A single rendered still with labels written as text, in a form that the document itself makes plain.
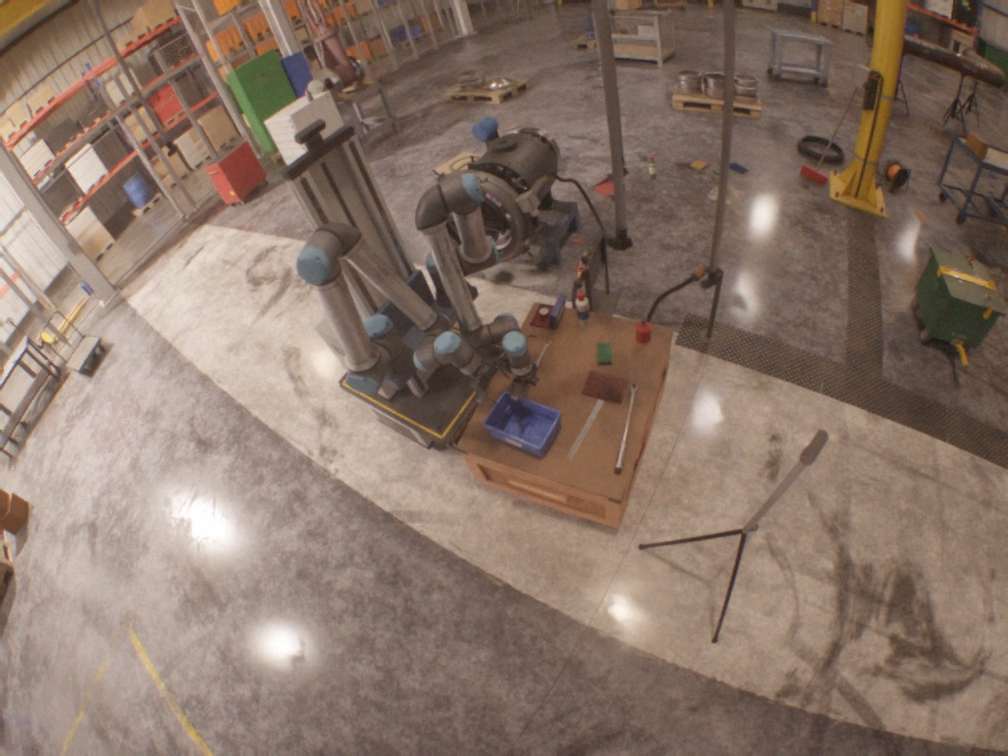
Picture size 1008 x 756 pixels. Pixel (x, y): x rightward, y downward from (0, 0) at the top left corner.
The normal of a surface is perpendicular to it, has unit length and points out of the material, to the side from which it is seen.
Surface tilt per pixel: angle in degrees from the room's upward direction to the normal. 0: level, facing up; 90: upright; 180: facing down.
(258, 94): 90
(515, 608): 0
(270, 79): 90
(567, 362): 0
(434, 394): 0
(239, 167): 90
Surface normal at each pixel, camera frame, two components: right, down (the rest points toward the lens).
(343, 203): 0.82, 0.33
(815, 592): -0.21, -0.58
